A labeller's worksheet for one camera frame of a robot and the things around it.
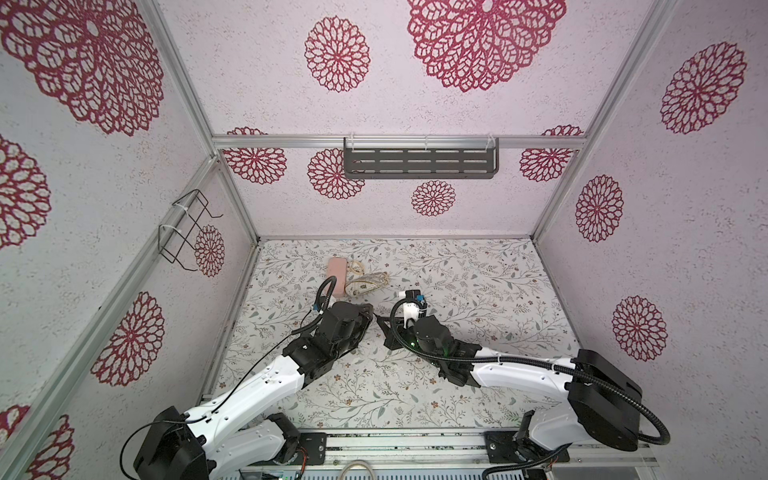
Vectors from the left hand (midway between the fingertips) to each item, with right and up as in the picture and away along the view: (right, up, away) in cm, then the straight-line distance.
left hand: (373, 310), depth 79 cm
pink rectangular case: (-14, +11, +31) cm, 36 cm away
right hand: (+1, -1, -2) cm, 3 cm away
